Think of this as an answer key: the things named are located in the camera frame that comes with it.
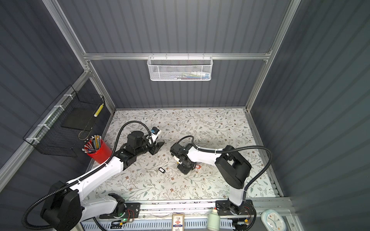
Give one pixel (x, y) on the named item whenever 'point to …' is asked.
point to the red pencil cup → (97, 149)
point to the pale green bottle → (213, 221)
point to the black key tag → (162, 170)
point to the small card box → (178, 222)
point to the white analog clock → (273, 221)
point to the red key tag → (198, 166)
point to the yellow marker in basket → (99, 110)
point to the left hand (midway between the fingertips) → (159, 139)
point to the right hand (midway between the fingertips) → (187, 169)
